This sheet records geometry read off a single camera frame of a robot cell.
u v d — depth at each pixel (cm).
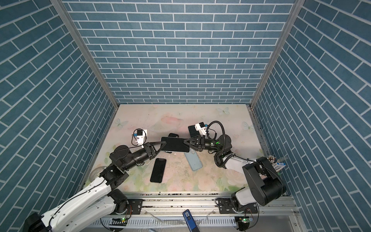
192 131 105
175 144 69
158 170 87
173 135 102
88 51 89
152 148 64
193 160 91
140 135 65
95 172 83
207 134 74
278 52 88
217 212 73
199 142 68
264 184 44
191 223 68
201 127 73
